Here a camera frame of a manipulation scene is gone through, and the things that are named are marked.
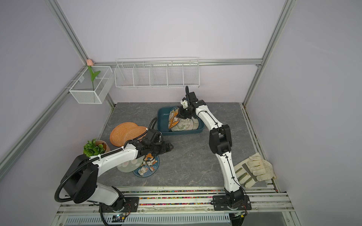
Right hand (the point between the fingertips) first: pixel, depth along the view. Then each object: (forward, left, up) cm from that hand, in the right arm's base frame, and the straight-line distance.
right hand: (176, 114), depth 97 cm
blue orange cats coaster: (-1, +3, -3) cm, 4 cm away
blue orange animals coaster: (-31, +16, -12) cm, 37 cm away
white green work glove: (-35, -48, -11) cm, 61 cm away
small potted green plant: (-26, +45, +3) cm, 52 cm away
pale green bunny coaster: (-32, +27, -12) cm, 43 cm away
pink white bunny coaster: (0, -14, -12) cm, 19 cm away
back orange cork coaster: (-8, +45, -13) cm, 47 cm away
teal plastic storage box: (+6, +11, -10) cm, 16 cm away
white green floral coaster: (-1, -5, -10) cm, 12 cm away
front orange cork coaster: (-7, +31, -12) cm, 34 cm away
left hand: (-24, +4, -4) cm, 25 cm away
